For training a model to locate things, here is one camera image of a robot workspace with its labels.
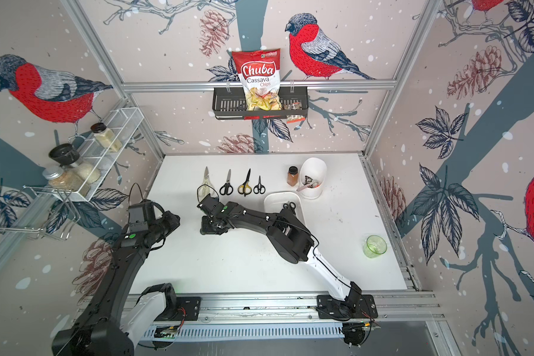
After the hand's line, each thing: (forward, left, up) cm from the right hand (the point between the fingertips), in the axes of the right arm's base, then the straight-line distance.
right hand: (203, 231), depth 90 cm
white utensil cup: (+27, -46, +6) cm, 54 cm away
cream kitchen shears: (+24, +5, -2) cm, 24 cm away
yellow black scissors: (+24, -14, -2) cm, 28 cm away
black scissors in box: (+14, -36, -1) cm, 39 cm away
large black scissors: (+24, -5, -2) cm, 25 cm away
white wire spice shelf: (+33, +35, +30) cm, 57 cm away
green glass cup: (-3, -71, -2) cm, 71 cm away
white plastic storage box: (+15, -29, -1) cm, 33 cm away
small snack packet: (+43, -37, +32) cm, 65 cm away
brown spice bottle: (+27, -37, +5) cm, 46 cm away
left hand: (+2, +6, +12) cm, 13 cm away
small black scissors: (+25, -21, -2) cm, 33 cm away
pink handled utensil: (+22, -44, +5) cm, 49 cm away
